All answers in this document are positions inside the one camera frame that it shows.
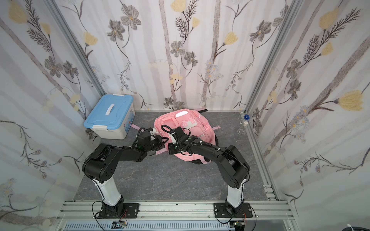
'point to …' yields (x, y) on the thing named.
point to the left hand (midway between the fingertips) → (170, 137)
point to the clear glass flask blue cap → (242, 130)
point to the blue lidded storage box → (112, 118)
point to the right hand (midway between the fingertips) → (169, 146)
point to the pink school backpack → (193, 121)
